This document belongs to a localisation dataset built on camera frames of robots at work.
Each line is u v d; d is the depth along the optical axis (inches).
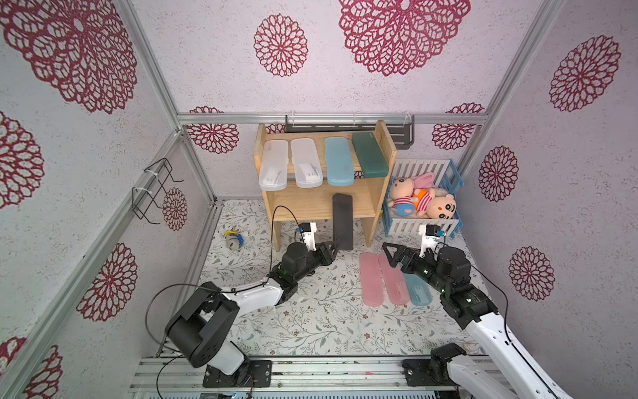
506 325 19.0
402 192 41.4
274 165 26.9
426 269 24.5
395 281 36.7
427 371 28.7
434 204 39.7
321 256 28.9
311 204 36.1
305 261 26.2
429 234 25.4
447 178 44.9
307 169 26.6
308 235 29.6
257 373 28.9
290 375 29.4
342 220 33.3
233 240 39.4
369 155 29.3
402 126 37.2
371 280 36.8
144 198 28.9
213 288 19.2
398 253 25.4
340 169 26.6
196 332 17.2
